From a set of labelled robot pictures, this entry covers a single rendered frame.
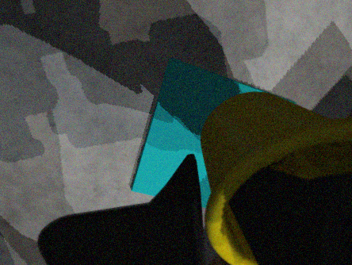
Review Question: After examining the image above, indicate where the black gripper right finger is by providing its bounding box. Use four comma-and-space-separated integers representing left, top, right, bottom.
228, 167, 352, 265

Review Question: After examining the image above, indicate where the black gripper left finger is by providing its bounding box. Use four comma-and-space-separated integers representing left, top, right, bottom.
38, 154, 206, 265

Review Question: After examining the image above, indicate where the yellow cup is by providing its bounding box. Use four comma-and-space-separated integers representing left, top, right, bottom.
201, 91, 352, 265

